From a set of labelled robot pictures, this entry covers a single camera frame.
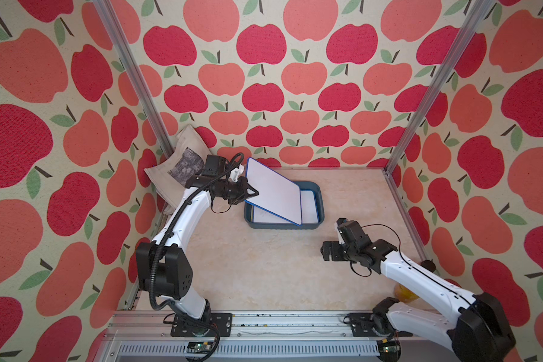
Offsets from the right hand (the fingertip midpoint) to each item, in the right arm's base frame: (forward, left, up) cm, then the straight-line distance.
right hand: (333, 253), depth 84 cm
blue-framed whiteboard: (+21, +9, -4) cm, 23 cm away
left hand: (+11, +29, +19) cm, 36 cm away
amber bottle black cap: (-2, -33, +2) cm, 33 cm away
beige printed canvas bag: (+34, +67, +9) cm, 76 cm away
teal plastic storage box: (+34, +11, -1) cm, 36 cm away
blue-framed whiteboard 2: (+21, +24, +9) cm, 33 cm away
